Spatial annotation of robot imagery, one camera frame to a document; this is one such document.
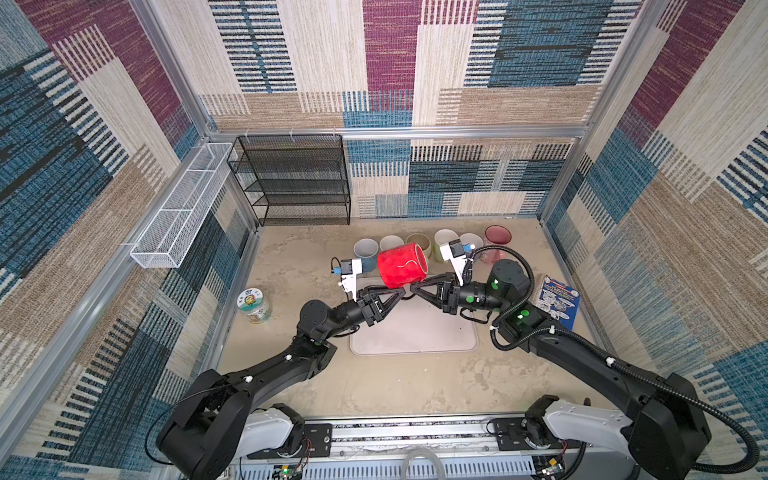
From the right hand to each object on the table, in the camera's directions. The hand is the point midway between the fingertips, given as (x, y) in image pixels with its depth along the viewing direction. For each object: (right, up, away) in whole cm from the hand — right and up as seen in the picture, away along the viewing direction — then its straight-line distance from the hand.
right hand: (415, 292), depth 67 cm
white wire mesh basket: (-57, +13, +4) cm, 59 cm away
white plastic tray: (+2, -14, +26) cm, 30 cm away
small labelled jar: (-45, -7, +22) cm, 51 cm away
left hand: (-3, -1, -1) cm, 3 cm away
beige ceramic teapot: (+6, +13, +38) cm, 40 cm away
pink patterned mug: (+31, +14, +36) cm, 50 cm away
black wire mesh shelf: (-39, +35, +42) cm, 67 cm away
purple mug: (+22, +13, +35) cm, 44 cm away
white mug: (-5, +12, +35) cm, 38 cm away
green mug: (+13, +14, +35) cm, 40 cm away
